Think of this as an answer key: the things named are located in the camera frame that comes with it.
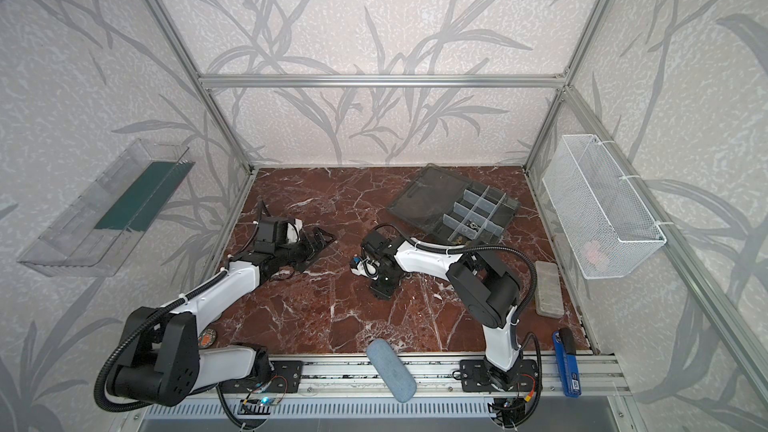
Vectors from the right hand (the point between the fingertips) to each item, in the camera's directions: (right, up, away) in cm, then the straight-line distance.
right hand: (381, 278), depth 90 cm
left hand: (-14, +13, -3) cm, 20 cm away
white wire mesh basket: (+49, +20, -29) cm, 60 cm away
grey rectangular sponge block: (+48, -2, -5) cm, 49 cm away
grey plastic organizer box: (+25, +20, +15) cm, 35 cm away
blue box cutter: (+48, -12, -15) cm, 52 cm away
